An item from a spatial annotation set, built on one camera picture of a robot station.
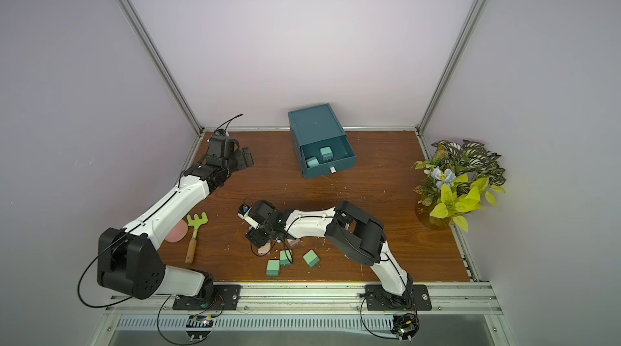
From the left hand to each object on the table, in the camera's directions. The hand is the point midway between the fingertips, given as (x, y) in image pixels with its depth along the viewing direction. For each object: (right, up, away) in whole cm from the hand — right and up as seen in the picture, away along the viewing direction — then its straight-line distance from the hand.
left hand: (241, 153), depth 86 cm
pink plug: (+20, -32, -4) cm, 38 cm away
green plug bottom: (+13, -38, -8) cm, 41 cm away
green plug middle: (+17, -35, -7) cm, 40 cm away
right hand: (+4, -27, 0) cm, 27 cm away
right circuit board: (+54, -51, -16) cm, 77 cm away
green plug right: (+26, -35, -8) cm, 45 cm away
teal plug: (+26, -4, 0) cm, 26 cm away
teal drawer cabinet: (+29, +3, +1) cm, 29 cm away
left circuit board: (-8, -51, -15) cm, 54 cm away
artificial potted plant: (+70, -7, -16) cm, 72 cm away
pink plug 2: (+10, -33, -6) cm, 35 cm away
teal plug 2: (+32, 0, +3) cm, 32 cm away
